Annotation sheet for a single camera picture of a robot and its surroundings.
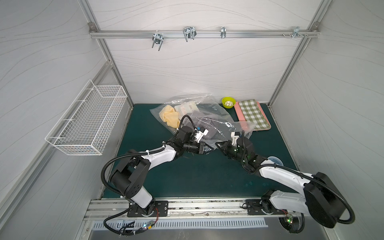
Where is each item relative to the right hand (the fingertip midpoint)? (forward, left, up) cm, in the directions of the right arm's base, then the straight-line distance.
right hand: (216, 142), depth 82 cm
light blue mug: (-5, -34, -9) cm, 36 cm away
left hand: (-6, +2, +1) cm, 6 cm away
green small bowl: (+44, -13, -11) cm, 48 cm away
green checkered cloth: (+36, -31, -15) cm, 50 cm away
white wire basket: (-5, +63, +18) cm, 65 cm away
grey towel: (+17, -4, -10) cm, 20 cm away
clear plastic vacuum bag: (+41, +6, -8) cm, 42 cm away
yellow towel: (+29, +34, -11) cm, 46 cm away
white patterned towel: (+34, +21, -9) cm, 41 cm away
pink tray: (+25, -23, -14) cm, 37 cm away
